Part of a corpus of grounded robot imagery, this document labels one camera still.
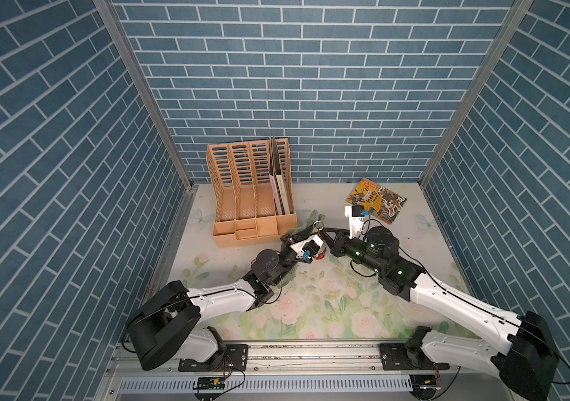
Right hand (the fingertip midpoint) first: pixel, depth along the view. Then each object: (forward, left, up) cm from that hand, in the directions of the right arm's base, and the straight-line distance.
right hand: (324, 230), depth 72 cm
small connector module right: (-32, -31, -28) cm, 53 cm away
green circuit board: (-36, +30, -29) cm, 55 cm away
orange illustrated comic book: (+36, -27, -25) cm, 51 cm away
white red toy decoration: (-2, 0, -11) cm, 11 cm away
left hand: (+1, +1, 0) cm, 1 cm away
